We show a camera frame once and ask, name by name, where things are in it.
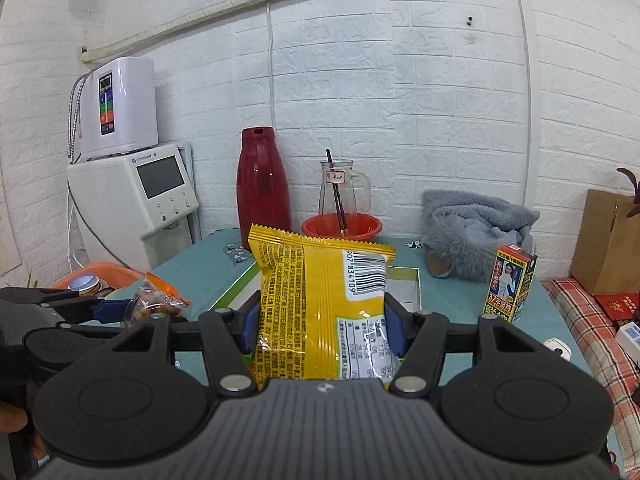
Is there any nut snack pack orange trim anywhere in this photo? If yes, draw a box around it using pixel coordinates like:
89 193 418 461
120 272 192 327

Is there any yellow snack bag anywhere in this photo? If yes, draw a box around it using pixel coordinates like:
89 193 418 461
248 226 399 387

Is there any person left hand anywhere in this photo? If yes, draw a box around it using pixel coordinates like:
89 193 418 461
0 402 48 460

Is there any small jar on stool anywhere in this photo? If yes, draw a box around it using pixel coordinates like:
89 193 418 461
67 272 103 296

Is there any orange plastic stool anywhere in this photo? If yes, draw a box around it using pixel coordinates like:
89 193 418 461
51 262 144 289

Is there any small white round device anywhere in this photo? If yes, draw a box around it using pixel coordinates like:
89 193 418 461
544 337 572 361

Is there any plaid cloth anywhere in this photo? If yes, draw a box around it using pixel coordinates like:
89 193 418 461
542 278 639 479

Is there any white water dispenser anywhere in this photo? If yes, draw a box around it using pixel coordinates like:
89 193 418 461
67 143 201 272

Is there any juice carton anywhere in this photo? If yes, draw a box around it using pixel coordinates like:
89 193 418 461
483 245 537 323

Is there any green cardboard box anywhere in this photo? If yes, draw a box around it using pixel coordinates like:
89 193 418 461
209 257 424 321

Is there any white power strip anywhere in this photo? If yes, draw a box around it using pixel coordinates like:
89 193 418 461
615 322 640 367

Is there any red booklet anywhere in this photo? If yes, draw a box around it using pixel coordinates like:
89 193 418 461
596 292 639 323

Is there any grey fluffy cloth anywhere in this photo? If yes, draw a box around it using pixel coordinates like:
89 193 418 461
422 190 540 283

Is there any brown cardboard box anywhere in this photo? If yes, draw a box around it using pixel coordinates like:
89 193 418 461
570 188 639 296

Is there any red plastic basket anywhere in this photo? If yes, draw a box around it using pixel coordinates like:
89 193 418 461
302 212 383 242

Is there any white water purifier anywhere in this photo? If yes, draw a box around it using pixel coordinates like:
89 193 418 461
80 56 158 160

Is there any dark purple plant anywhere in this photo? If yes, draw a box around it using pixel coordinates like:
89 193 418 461
615 166 640 219

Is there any red thermos jug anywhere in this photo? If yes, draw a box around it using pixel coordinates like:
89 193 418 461
236 127 292 250

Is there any black straw in pitcher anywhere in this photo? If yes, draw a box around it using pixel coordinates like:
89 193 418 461
326 148 347 236

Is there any glass pitcher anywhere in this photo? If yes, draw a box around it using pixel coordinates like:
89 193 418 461
319 159 371 214

